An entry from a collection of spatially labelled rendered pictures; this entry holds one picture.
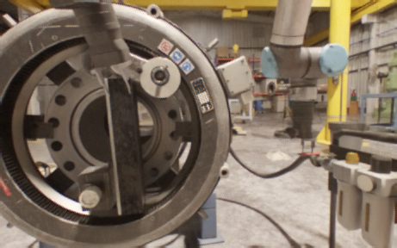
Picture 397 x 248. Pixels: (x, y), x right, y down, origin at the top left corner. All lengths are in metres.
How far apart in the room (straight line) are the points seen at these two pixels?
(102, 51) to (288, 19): 0.46
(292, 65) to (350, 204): 0.52
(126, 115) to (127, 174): 0.16
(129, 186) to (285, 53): 0.57
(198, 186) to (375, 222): 0.54
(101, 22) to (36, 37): 0.27
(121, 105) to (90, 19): 0.23
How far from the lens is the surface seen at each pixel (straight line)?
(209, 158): 0.63
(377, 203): 0.83
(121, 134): 0.60
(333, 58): 0.71
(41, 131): 0.82
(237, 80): 0.68
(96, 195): 0.56
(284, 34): 0.64
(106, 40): 0.48
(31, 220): 0.76
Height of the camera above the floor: 0.67
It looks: 5 degrees down
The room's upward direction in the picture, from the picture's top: 1 degrees counter-clockwise
